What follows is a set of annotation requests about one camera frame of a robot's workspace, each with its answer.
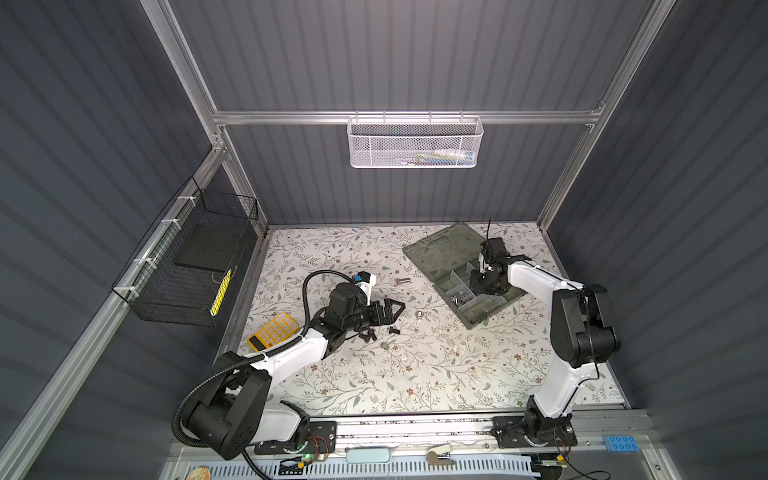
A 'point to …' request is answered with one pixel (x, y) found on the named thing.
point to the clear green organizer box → (450, 258)
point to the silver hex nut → (418, 314)
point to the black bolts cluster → (370, 333)
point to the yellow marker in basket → (221, 292)
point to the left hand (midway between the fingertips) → (395, 306)
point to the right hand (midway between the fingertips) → (480, 287)
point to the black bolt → (392, 330)
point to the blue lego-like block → (620, 444)
